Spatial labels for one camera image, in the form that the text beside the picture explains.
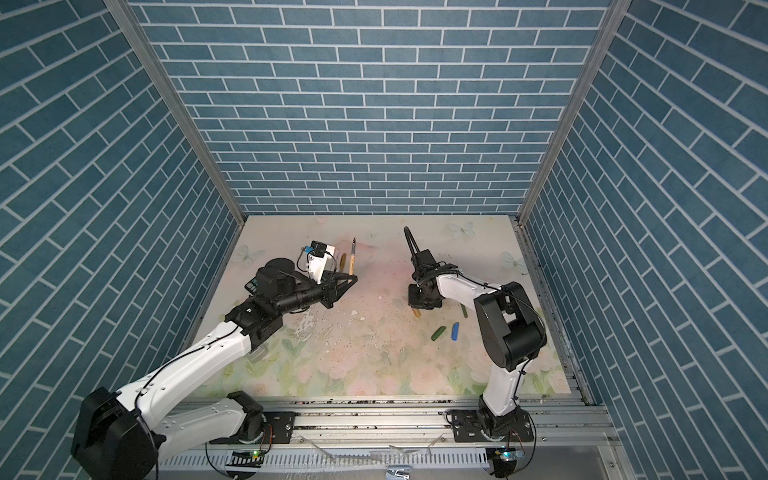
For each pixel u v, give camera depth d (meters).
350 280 0.72
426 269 0.77
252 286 0.99
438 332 0.91
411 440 0.74
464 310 0.96
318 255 0.64
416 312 0.94
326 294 0.67
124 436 0.38
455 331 0.90
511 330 0.49
